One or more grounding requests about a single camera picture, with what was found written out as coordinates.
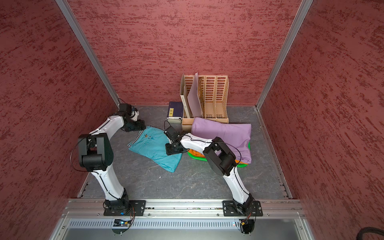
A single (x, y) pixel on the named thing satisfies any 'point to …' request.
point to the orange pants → (201, 154)
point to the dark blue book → (175, 110)
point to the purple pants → (236, 136)
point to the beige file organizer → (214, 94)
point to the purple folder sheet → (194, 100)
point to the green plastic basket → (202, 158)
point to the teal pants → (150, 143)
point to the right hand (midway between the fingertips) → (170, 154)
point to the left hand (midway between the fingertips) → (139, 129)
